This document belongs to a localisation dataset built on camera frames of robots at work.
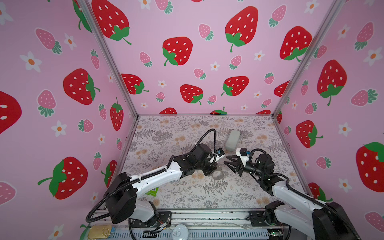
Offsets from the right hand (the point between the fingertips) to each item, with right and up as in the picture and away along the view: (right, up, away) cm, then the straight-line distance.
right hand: (226, 160), depth 77 cm
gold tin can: (-61, -32, -9) cm, 69 cm away
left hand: (-5, -2, +1) cm, 5 cm away
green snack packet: (-40, -19, +5) cm, 45 cm away
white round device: (-23, -31, -11) cm, 40 cm away
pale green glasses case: (+9, +8, +24) cm, 27 cm away
